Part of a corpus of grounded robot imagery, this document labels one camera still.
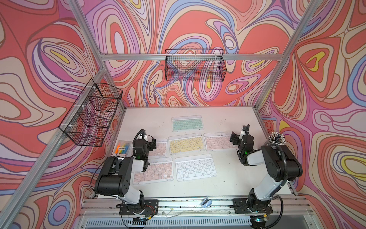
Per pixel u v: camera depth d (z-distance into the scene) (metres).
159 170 0.86
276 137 0.82
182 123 1.08
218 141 0.98
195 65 0.96
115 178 0.46
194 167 0.86
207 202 0.73
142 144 0.71
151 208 0.72
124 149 0.93
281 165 0.48
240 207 0.73
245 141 0.73
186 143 0.98
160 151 0.93
